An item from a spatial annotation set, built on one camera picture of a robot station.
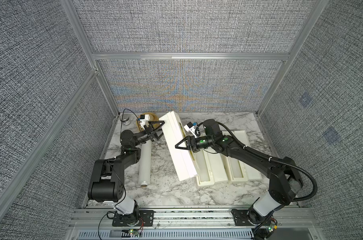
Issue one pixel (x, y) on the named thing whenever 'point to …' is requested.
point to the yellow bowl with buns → (152, 117)
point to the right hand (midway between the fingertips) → (178, 145)
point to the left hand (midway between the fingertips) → (168, 127)
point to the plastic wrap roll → (144, 170)
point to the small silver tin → (125, 119)
